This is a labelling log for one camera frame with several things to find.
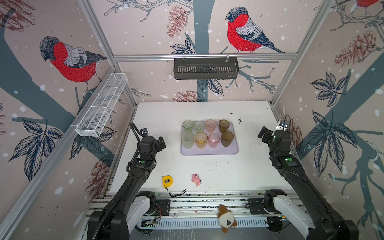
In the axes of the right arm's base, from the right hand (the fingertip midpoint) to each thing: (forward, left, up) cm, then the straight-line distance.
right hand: (271, 130), depth 79 cm
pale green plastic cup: (+12, +40, -13) cm, 44 cm away
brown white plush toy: (-39, +25, -17) cm, 49 cm away
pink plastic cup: (+5, +30, -18) cm, 36 cm away
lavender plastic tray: (0, +17, -21) cm, 27 cm away
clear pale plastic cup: (+3, +47, -15) cm, 50 cm away
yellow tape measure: (-23, +57, -18) cm, 64 cm away
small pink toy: (-21, +41, -18) cm, 49 cm away
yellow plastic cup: (+4, +39, -17) cm, 43 cm away
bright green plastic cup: (+15, +48, -16) cm, 53 cm away
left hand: (-5, +66, -4) cm, 66 cm away
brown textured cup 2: (+4, +22, -15) cm, 26 cm away
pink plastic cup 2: (+12, +32, -12) cm, 37 cm away
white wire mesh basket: (+5, +92, +14) cm, 93 cm away
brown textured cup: (+13, +23, -14) cm, 30 cm away
